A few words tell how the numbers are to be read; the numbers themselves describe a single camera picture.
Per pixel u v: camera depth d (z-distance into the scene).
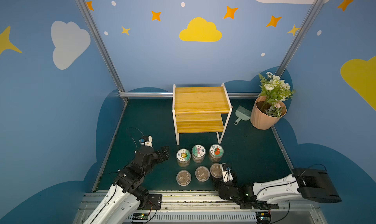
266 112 0.95
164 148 0.68
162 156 0.67
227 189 0.61
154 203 0.74
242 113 1.13
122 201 0.49
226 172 0.70
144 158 0.56
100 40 0.84
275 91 0.86
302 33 0.82
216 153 0.84
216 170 0.80
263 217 0.73
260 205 0.64
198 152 0.84
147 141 0.66
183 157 0.82
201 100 0.77
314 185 0.48
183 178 0.77
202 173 0.78
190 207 0.73
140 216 0.72
